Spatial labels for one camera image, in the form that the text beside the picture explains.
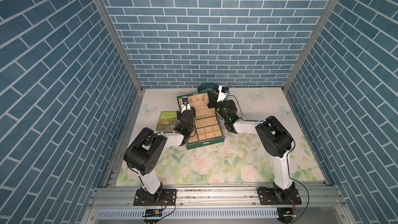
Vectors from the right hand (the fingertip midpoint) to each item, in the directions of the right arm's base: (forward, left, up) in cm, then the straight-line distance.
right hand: (209, 92), depth 89 cm
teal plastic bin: (+25, +2, -18) cm, 31 cm away
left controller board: (-57, +22, -25) cm, 66 cm away
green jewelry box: (-13, -1, -18) cm, 22 cm away
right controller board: (-52, -40, -23) cm, 69 cm away
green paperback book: (-9, +26, -19) cm, 34 cm away
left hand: (-4, +11, -6) cm, 14 cm away
